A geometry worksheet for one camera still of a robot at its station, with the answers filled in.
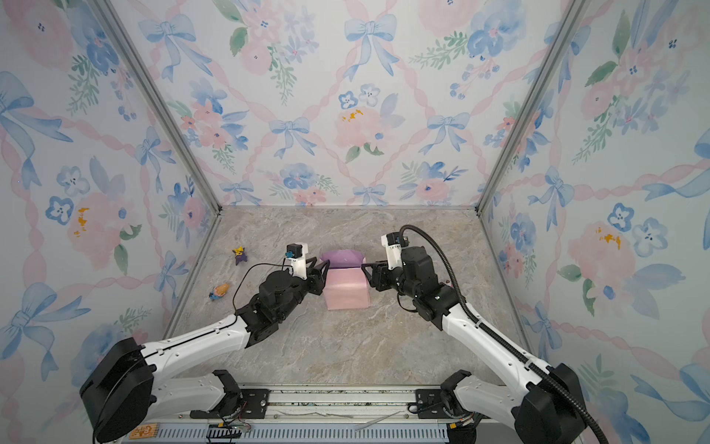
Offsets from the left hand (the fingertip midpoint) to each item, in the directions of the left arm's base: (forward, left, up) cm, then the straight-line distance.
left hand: (325, 259), depth 78 cm
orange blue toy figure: (0, +37, -19) cm, 42 cm away
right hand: (-1, -13, 0) cm, 13 cm away
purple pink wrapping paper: (-1, -6, -11) cm, 12 cm away
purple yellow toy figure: (+15, +35, -19) cm, 43 cm away
